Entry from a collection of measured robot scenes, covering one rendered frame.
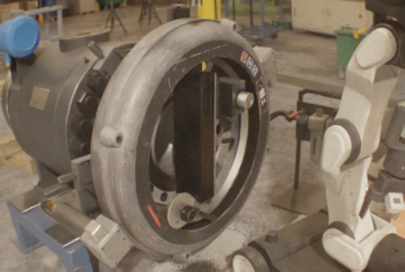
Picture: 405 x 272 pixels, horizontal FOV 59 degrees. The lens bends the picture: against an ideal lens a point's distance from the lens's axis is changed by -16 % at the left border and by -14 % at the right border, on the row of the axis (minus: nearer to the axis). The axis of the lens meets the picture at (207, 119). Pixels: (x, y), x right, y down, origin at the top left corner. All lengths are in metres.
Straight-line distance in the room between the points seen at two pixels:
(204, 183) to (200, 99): 0.26
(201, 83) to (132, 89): 0.21
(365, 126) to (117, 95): 0.68
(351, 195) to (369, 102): 0.32
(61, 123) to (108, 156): 0.37
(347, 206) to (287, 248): 0.30
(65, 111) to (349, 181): 0.92
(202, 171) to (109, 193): 0.30
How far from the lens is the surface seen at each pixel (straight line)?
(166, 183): 1.33
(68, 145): 1.34
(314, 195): 2.18
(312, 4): 7.73
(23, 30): 1.58
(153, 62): 1.03
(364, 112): 1.17
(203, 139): 1.18
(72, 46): 1.53
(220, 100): 1.19
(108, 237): 1.09
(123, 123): 1.00
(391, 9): 1.05
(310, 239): 1.54
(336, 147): 1.21
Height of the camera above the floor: 1.10
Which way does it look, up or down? 20 degrees down
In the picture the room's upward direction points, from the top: 2 degrees counter-clockwise
